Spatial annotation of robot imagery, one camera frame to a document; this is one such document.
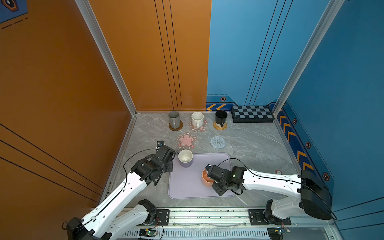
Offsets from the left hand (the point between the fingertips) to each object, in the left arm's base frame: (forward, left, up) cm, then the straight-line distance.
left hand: (167, 161), depth 77 cm
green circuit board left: (-29, +8, -16) cm, 34 cm away
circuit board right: (-29, -54, -16) cm, 63 cm away
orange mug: (-9, -21, -5) cm, 23 cm away
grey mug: (+33, 0, -4) cm, 33 cm away
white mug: (+34, -15, -5) cm, 38 cm away
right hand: (-10, -25, -10) cm, 29 cm away
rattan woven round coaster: (+34, -32, -13) cm, 48 cm away
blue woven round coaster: (+22, -29, -14) cm, 39 cm away
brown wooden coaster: (+32, -1, -13) cm, 35 cm away
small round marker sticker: (+1, -65, -15) cm, 66 cm away
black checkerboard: (+47, -58, -11) cm, 76 cm away
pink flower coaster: (+33, -19, -13) cm, 40 cm away
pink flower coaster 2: (+22, -8, -14) cm, 28 cm away
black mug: (+35, -31, -3) cm, 47 cm away
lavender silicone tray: (-6, -10, -15) cm, 19 cm away
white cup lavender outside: (+9, -8, -13) cm, 18 cm away
